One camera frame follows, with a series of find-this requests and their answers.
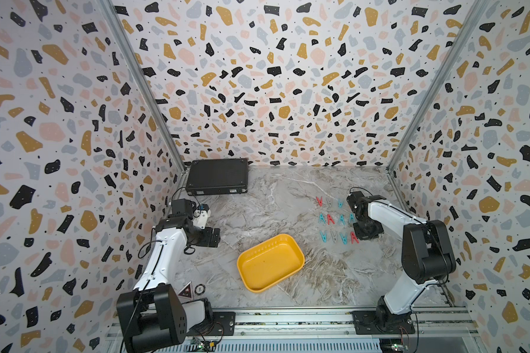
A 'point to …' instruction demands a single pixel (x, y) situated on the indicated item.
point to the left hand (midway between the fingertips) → (207, 236)
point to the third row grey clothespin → (334, 237)
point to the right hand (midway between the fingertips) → (370, 236)
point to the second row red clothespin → (330, 218)
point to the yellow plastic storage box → (264, 265)
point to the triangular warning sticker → (187, 291)
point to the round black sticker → (199, 289)
